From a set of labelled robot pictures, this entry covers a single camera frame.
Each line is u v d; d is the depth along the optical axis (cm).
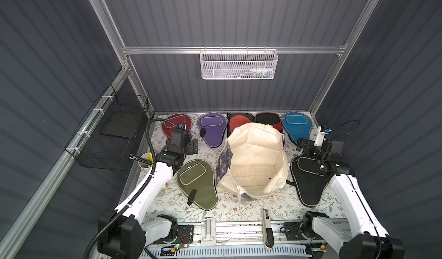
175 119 112
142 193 45
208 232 72
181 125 70
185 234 73
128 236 39
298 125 111
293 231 74
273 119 113
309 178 86
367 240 39
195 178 87
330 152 59
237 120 113
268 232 71
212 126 111
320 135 70
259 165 93
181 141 61
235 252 77
